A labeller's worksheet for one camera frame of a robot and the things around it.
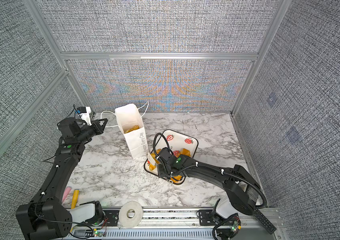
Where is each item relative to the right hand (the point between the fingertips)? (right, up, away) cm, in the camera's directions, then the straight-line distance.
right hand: (161, 171), depth 82 cm
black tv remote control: (+50, -21, -12) cm, 56 cm away
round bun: (-18, +25, +21) cm, 37 cm away
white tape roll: (-16, -21, -10) cm, 29 cm away
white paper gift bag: (-21, +28, +16) cm, 39 cm away
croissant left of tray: (-6, +1, +6) cm, 8 cm away
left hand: (-27, +28, -5) cm, 40 cm away
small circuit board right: (+35, -22, -13) cm, 43 cm away
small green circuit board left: (-29, -25, -12) cm, 40 cm away
